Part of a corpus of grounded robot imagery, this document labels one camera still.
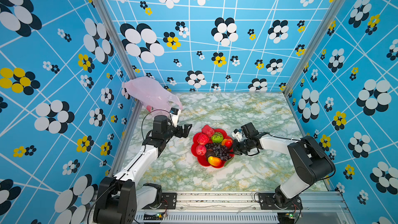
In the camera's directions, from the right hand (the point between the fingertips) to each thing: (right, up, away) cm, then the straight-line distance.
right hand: (228, 152), depth 89 cm
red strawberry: (-15, +8, -1) cm, 17 cm away
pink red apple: (-16, +3, -5) cm, 17 cm away
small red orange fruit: (-1, +6, -3) cm, 7 cm away
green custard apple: (-7, +9, 0) cm, 11 cm away
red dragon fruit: (-12, +13, -2) cm, 18 cm away
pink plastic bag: (-47, +35, +7) cm, 59 cm away
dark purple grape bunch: (-7, +2, -3) cm, 7 cm away
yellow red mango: (-9, -2, -10) cm, 14 cm away
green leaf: (-2, -3, -8) cm, 9 cm away
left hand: (-25, +18, -5) cm, 31 cm away
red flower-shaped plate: (-15, -3, -5) cm, 16 cm away
